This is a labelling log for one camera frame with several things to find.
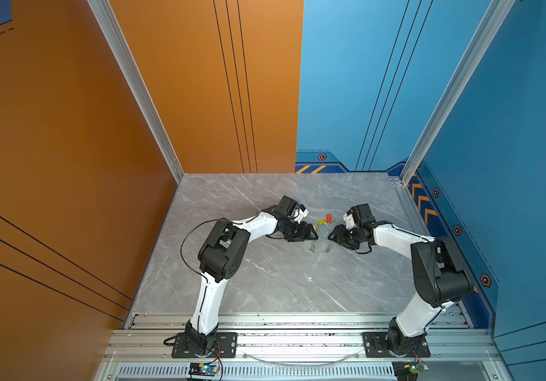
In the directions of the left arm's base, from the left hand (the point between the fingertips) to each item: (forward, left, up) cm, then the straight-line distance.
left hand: (312, 236), depth 94 cm
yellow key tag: (+9, -5, -3) cm, 11 cm away
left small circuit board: (-43, +35, -6) cm, 56 cm away
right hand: (0, -8, -1) cm, 8 cm away
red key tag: (+12, -9, -4) cm, 15 cm away
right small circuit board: (-42, -28, -3) cm, 51 cm away
